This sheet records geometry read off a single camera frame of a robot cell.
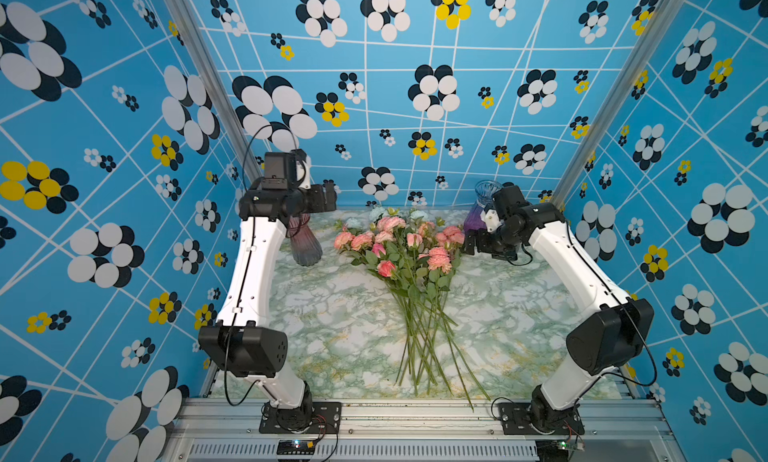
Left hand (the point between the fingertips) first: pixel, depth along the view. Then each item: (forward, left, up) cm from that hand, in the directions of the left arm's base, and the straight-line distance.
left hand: (324, 191), depth 77 cm
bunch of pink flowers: (+1, -24, -28) cm, 37 cm away
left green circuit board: (-51, +6, -38) cm, 64 cm away
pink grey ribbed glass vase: (+1, +10, -25) cm, 27 cm away
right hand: (-8, -43, -15) cm, 46 cm away
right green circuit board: (-52, -55, -34) cm, 83 cm away
